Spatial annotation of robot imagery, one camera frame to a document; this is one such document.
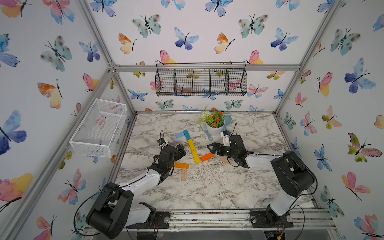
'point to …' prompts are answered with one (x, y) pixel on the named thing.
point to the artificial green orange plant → (213, 119)
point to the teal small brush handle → (204, 126)
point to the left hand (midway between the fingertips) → (179, 147)
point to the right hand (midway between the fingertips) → (213, 145)
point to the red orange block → (207, 156)
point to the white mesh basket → (99, 131)
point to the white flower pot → (215, 131)
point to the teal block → (187, 134)
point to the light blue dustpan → (228, 119)
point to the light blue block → (178, 135)
